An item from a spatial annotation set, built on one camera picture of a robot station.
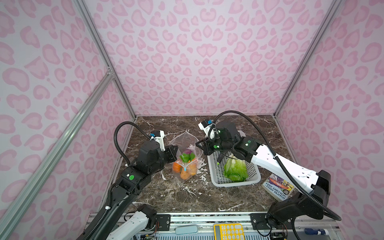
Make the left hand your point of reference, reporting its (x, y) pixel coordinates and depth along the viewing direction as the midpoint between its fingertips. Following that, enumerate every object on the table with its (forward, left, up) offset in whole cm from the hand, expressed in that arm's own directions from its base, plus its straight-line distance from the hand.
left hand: (179, 144), depth 67 cm
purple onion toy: (+7, -3, -19) cm, 20 cm away
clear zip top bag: (+5, -2, -5) cm, 7 cm away
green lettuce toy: (-3, -29, -21) cm, 35 cm away
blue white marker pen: (-32, -64, -28) cm, 76 cm away
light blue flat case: (-30, -2, -26) cm, 39 cm away
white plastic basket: (-4, -19, -30) cm, 36 cm away
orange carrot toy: (-3, -1, -23) cm, 23 cm away
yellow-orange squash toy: (-4, -6, -19) cm, 20 cm away
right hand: (+1, -8, -1) cm, 8 cm away
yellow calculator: (-31, -22, -28) cm, 47 cm away
